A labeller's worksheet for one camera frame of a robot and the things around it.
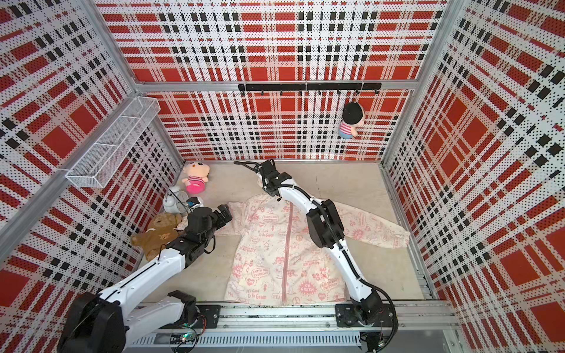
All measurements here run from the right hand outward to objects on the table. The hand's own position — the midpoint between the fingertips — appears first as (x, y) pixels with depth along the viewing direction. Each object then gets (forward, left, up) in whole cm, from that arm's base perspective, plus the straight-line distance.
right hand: (281, 178), depth 103 cm
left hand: (-21, +22, +5) cm, 31 cm away
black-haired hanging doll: (+14, -32, +24) cm, 42 cm away
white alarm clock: (-16, +46, +2) cm, 49 cm away
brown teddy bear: (-27, +46, +1) cm, 54 cm away
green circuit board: (-62, +29, -6) cm, 68 cm away
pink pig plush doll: (+5, +42, -1) cm, 43 cm away
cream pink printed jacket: (-37, +2, -8) cm, 38 cm away
